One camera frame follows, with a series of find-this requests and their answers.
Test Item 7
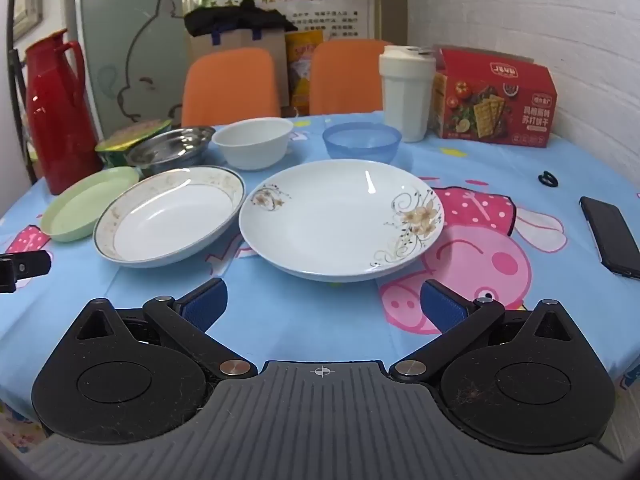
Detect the yellow snack packet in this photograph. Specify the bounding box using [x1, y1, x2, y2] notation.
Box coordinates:
[285, 30, 326, 116]

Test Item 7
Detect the black cloth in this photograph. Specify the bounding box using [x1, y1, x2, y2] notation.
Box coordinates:
[184, 0, 298, 38]

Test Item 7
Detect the white bowl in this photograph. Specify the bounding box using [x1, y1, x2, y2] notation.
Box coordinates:
[211, 117, 294, 171]

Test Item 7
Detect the stainless steel bowl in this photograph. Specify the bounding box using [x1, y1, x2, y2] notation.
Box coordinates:
[125, 126, 217, 178]

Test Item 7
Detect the black smartphone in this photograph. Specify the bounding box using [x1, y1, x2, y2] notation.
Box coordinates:
[580, 196, 640, 280]

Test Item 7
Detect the framed wall poster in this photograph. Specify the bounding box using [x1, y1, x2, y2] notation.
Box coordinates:
[182, 0, 378, 42]

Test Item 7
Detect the white gold-rimmed plate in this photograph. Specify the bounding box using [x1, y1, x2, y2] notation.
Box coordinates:
[93, 165, 247, 268]

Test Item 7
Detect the red cracker box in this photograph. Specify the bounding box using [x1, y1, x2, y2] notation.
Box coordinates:
[432, 46, 558, 150]

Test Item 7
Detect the white tumbler with lid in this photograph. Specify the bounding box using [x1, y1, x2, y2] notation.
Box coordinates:
[378, 45, 434, 143]

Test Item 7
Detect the white air conditioner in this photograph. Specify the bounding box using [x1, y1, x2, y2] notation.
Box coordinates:
[12, 0, 43, 38]

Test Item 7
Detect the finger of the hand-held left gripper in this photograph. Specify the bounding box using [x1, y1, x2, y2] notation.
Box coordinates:
[0, 250, 53, 294]

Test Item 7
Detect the white floral plate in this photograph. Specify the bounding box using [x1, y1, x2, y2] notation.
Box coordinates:
[238, 159, 446, 282]

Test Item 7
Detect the orange chair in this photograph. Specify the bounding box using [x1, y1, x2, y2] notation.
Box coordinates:
[309, 40, 396, 116]
[181, 48, 282, 128]

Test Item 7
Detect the blue cartoon printed tablecloth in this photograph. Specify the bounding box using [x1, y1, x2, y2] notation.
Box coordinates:
[0, 110, 640, 431]

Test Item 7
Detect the brown paper bag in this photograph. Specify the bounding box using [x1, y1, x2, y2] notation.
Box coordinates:
[187, 27, 291, 108]

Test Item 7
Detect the green-lidded instant noodle cup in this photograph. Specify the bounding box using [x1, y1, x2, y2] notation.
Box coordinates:
[95, 119, 173, 168]

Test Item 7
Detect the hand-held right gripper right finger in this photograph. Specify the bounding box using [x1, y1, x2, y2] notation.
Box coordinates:
[390, 280, 576, 382]

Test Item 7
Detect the blue plastic bowl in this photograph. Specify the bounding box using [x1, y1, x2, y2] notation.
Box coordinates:
[322, 122, 403, 165]

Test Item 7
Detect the green plastic plate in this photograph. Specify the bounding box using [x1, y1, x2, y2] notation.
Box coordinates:
[40, 166, 142, 243]

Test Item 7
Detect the red thermos jug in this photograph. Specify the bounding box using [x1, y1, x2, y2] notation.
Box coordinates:
[25, 29, 103, 196]

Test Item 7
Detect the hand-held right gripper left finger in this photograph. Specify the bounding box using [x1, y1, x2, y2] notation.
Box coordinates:
[75, 277, 258, 381]

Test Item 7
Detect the frosted glass cartoon door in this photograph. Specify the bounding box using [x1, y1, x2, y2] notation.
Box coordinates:
[75, 0, 201, 136]

